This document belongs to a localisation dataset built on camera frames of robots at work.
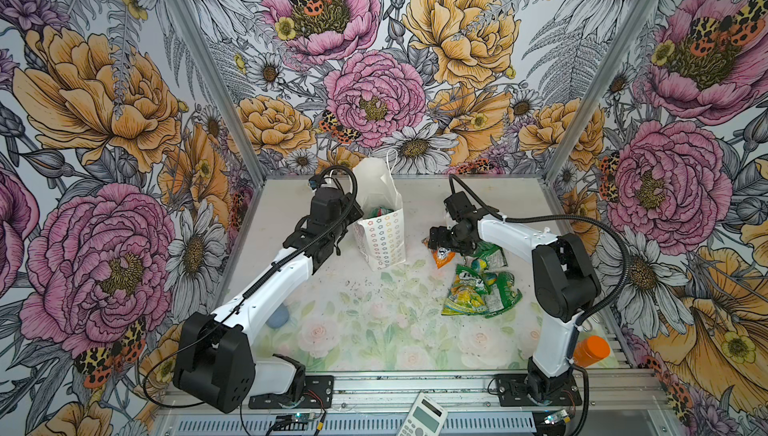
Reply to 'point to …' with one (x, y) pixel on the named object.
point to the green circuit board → (293, 422)
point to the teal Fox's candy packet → (379, 211)
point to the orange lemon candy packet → (441, 255)
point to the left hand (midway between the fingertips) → (357, 206)
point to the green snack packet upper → (491, 254)
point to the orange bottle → (590, 350)
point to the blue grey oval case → (279, 317)
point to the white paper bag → (380, 235)
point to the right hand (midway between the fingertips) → (442, 253)
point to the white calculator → (425, 418)
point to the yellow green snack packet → (468, 295)
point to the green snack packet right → (502, 296)
